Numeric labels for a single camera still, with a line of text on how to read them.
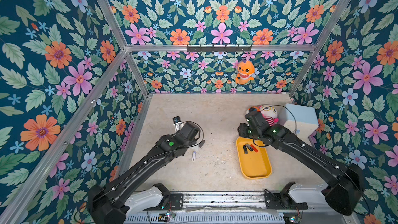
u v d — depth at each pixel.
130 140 1.01
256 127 0.59
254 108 0.72
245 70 0.96
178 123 0.67
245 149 0.91
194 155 0.88
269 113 1.01
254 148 0.91
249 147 0.91
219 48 0.93
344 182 0.40
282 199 0.66
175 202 0.73
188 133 0.56
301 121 0.87
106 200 0.39
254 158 0.86
